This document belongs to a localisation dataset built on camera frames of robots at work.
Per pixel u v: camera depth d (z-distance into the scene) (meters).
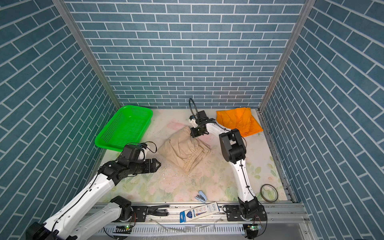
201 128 0.83
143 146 0.72
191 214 0.73
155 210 0.74
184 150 0.93
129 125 1.10
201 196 0.78
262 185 0.83
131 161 0.61
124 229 0.72
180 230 0.70
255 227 0.71
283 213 0.75
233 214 0.74
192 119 0.98
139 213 0.74
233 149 0.62
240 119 1.12
